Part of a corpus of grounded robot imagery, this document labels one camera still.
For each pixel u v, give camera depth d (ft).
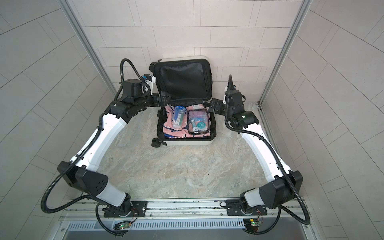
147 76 2.05
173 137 3.05
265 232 2.11
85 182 1.30
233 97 1.68
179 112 3.18
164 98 2.11
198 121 3.16
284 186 1.24
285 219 2.34
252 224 2.21
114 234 2.11
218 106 2.13
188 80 3.14
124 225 2.10
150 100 2.06
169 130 2.99
